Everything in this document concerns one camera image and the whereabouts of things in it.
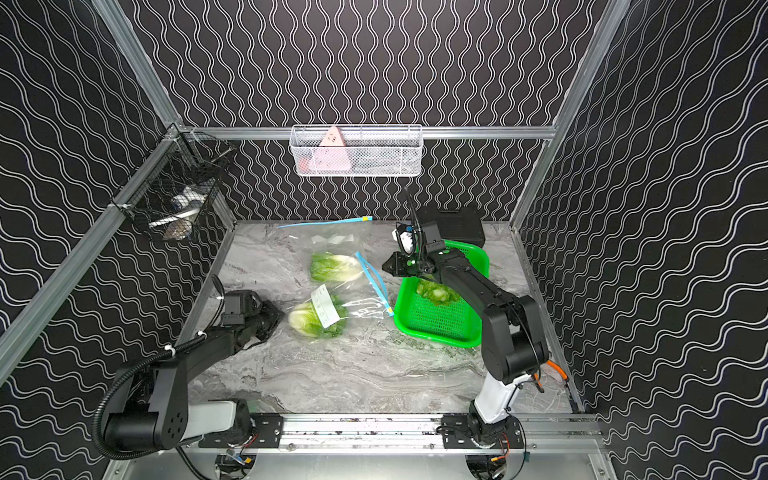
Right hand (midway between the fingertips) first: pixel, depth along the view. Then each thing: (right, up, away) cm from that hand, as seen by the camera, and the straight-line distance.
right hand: (385, 265), depth 89 cm
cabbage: (-18, -1, +6) cm, 19 cm away
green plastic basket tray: (+15, -15, +8) cm, 23 cm away
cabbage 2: (-23, -15, -3) cm, 28 cm away
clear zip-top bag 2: (-9, -10, -5) cm, 14 cm away
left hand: (-31, -13, +2) cm, 33 cm away
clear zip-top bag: (-15, +9, +5) cm, 18 cm away
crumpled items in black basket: (-57, +17, -3) cm, 60 cm away
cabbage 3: (+18, -10, +8) cm, 22 cm away
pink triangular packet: (-16, +33, +1) cm, 37 cm away
